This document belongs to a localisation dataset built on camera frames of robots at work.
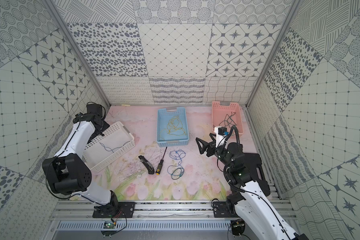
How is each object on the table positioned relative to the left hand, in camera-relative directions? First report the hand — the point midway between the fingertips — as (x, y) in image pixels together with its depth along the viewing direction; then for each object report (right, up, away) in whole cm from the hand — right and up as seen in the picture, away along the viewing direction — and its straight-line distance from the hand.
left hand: (101, 129), depth 84 cm
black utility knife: (+28, -23, +1) cm, 36 cm away
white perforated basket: (+2, -8, +17) cm, 19 cm away
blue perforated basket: (+39, -1, +24) cm, 46 cm away
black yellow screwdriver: (+33, -24, +1) cm, 41 cm away
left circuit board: (+11, -46, -13) cm, 49 cm away
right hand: (+58, -3, -10) cm, 59 cm away
